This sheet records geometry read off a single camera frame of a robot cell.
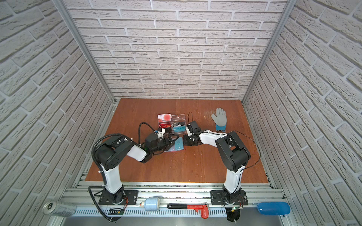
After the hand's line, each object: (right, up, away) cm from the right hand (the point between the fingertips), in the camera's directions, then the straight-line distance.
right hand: (183, 141), depth 95 cm
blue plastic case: (+46, -29, -25) cm, 60 cm away
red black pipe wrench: (+11, -29, -25) cm, 40 cm away
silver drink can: (-55, -23, -34) cm, 68 cm away
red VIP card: (-14, +11, +3) cm, 18 cm away
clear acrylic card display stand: (-6, +13, +3) cm, 14 cm away
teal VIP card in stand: (-3, +9, +3) cm, 10 cm away
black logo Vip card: (-2, +12, +3) cm, 13 cm away
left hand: (-3, +3, -6) cm, 7 cm away
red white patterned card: (-14, +17, +2) cm, 22 cm away
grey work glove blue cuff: (+29, +15, +13) cm, 35 cm away
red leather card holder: (-7, -4, -3) cm, 9 cm away
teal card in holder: (-3, -1, -3) cm, 4 cm away
